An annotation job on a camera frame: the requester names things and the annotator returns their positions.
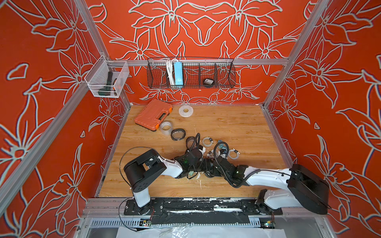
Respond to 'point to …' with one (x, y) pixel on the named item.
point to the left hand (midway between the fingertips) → (214, 165)
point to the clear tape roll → (166, 127)
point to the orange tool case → (150, 117)
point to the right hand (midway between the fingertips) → (210, 169)
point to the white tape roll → (186, 111)
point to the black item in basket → (208, 83)
